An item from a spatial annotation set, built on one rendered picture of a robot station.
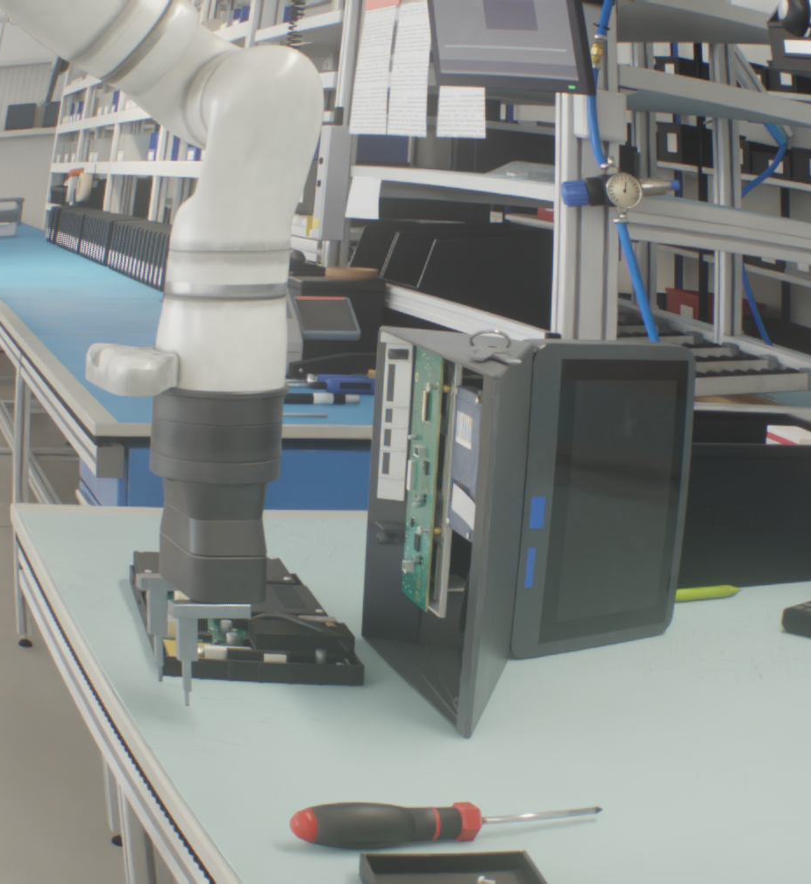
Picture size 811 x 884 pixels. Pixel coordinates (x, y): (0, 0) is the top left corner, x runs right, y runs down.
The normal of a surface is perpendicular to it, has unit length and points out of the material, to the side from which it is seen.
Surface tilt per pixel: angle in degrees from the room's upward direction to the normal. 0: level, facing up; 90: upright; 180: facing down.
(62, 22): 123
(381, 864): 90
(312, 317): 32
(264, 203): 99
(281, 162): 105
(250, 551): 70
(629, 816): 0
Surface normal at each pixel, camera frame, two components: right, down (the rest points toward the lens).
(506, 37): -0.73, 0.25
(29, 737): 0.06, -0.99
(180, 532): -0.90, -0.04
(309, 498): 0.30, 0.16
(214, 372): 0.03, 0.15
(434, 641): -0.29, 0.13
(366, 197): -0.63, -0.01
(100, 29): 0.18, 0.55
